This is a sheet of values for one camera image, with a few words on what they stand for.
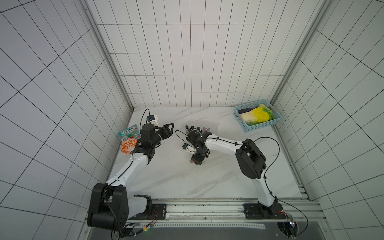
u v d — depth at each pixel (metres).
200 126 0.98
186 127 1.00
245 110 1.13
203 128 0.98
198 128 0.98
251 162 0.52
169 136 0.75
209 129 0.98
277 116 1.07
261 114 1.05
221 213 0.73
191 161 0.88
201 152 0.78
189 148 0.83
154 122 0.75
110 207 0.37
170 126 0.79
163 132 0.74
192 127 0.99
